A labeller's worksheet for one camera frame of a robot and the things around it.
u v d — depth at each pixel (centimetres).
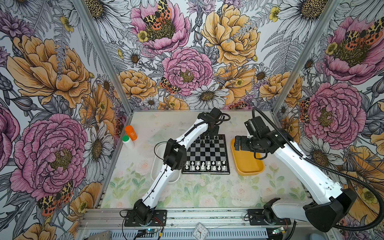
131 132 99
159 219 73
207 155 97
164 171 66
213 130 88
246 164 91
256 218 74
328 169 41
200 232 69
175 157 65
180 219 76
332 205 38
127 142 94
